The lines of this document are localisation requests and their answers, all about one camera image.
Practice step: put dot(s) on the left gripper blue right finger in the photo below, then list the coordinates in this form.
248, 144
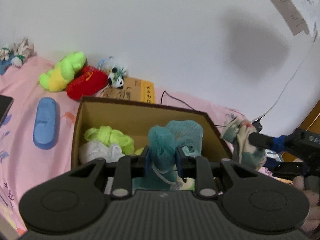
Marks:
180, 160

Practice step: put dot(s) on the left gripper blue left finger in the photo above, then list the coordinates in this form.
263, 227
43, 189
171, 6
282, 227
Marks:
147, 159

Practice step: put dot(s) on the teal mesh bath pouf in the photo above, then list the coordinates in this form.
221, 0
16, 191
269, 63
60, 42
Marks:
162, 143

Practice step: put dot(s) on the neon green cloth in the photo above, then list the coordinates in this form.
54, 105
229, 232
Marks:
108, 136

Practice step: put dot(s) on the white fluffy towel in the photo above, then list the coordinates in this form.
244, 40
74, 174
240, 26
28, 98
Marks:
96, 149

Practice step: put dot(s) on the grey patterned fuzzy socks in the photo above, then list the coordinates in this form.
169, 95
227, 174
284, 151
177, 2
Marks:
237, 133

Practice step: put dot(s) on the green bug plush toy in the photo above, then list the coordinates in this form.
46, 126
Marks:
186, 184

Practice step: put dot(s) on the person's right hand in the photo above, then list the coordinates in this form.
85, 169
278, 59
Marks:
312, 221

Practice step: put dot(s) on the brown cardboard box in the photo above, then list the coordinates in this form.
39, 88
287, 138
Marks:
136, 118

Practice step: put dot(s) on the yellow flat box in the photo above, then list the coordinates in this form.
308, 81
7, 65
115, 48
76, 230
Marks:
133, 90

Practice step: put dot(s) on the small panda plush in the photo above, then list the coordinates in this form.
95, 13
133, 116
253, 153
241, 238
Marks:
117, 76

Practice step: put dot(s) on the red plush toy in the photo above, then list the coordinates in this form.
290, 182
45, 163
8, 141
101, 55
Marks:
87, 82

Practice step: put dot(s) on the blue glasses case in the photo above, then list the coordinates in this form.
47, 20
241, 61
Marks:
45, 130

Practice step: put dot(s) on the green yellow crocodile plush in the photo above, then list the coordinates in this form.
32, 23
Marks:
57, 79

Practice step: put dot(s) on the black smartphone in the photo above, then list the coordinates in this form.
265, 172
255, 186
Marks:
5, 104

